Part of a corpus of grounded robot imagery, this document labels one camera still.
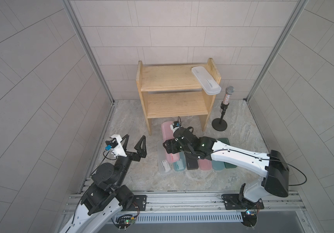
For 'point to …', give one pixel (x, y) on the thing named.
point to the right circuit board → (249, 220)
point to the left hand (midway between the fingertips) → (140, 135)
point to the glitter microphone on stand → (220, 124)
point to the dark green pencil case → (225, 141)
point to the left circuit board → (124, 221)
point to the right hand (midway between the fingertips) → (167, 144)
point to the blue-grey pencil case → (218, 165)
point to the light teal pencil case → (180, 165)
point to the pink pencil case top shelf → (167, 134)
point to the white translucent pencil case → (164, 167)
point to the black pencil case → (192, 164)
